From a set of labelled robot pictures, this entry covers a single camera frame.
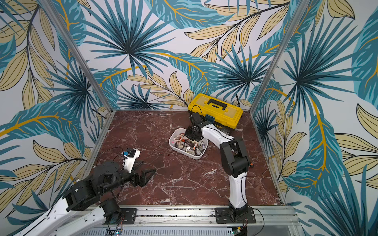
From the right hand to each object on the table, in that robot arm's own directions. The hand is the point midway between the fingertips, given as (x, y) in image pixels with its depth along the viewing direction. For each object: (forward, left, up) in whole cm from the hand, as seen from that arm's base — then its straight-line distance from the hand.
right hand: (187, 135), depth 97 cm
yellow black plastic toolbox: (+8, -24, +10) cm, 27 cm away
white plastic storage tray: (-4, +4, -4) cm, 7 cm away
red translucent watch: (0, +4, -3) cm, 5 cm away
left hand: (-29, +18, +14) cm, 37 cm away
